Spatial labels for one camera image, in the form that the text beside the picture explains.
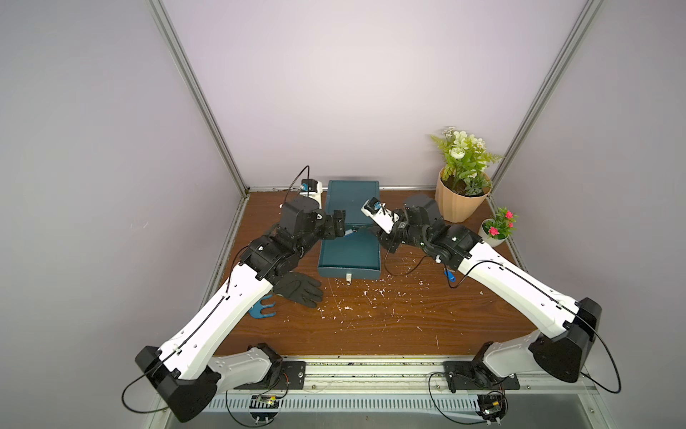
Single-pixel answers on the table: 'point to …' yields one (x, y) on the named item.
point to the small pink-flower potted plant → (495, 231)
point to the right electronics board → (492, 407)
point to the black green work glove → (299, 289)
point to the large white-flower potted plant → (462, 184)
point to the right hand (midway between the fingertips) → (374, 215)
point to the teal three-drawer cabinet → (351, 196)
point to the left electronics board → (263, 408)
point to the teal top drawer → (355, 256)
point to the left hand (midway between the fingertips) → (335, 210)
